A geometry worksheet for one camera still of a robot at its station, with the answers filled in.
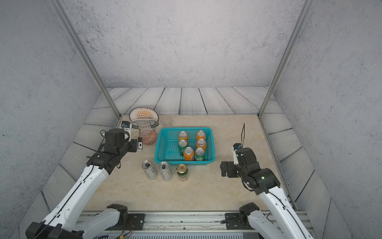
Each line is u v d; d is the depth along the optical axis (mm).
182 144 906
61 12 715
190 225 726
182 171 804
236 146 650
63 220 387
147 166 789
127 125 671
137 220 729
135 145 697
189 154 867
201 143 910
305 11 712
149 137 1042
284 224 404
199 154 866
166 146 1016
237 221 712
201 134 951
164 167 773
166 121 1122
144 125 1078
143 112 1016
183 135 936
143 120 909
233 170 640
